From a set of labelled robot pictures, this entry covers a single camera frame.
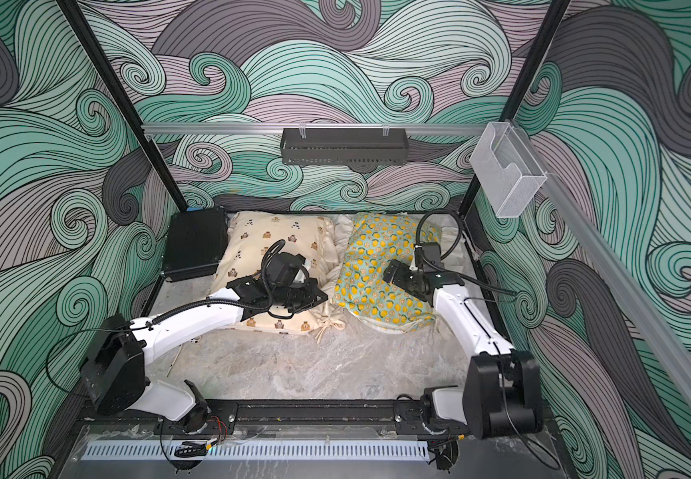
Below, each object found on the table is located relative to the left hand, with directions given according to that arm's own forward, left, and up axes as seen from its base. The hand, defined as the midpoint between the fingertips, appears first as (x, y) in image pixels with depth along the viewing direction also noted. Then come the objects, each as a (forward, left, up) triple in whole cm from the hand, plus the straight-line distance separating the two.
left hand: (331, 295), depth 78 cm
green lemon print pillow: (+5, -9, -8) cm, 14 cm away
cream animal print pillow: (+27, +5, -10) cm, 29 cm away
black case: (+28, +50, -12) cm, 58 cm away
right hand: (+8, -18, -4) cm, 21 cm away
